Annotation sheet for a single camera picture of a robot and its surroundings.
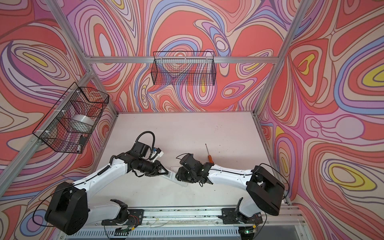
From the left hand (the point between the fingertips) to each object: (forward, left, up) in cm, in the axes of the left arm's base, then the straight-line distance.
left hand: (167, 172), depth 78 cm
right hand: (-3, -6, -5) cm, 9 cm away
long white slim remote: (-1, -2, -1) cm, 3 cm away
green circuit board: (-25, +22, -12) cm, 35 cm away
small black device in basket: (+11, +42, +15) cm, 46 cm away
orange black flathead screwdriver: (+11, -25, -9) cm, 29 cm away
